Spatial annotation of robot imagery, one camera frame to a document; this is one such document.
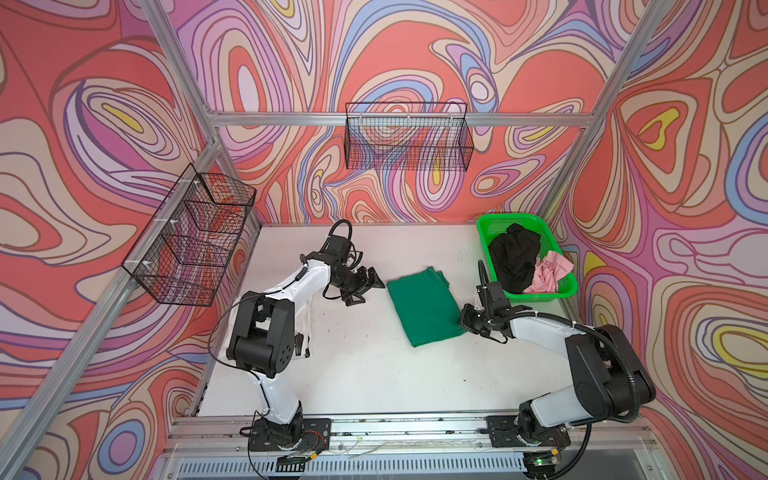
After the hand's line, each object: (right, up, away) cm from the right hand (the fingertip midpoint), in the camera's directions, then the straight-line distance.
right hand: (461, 327), depth 93 cm
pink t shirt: (+31, +17, +7) cm, 36 cm away
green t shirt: (-11, +6, +1) cm, 12 cm away
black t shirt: (+20, +24, +8) cm, 32 cm away
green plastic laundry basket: (+15, +33, +18) cm, 41 cm away
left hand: (-25, +12, -3) cm, 28 cm away
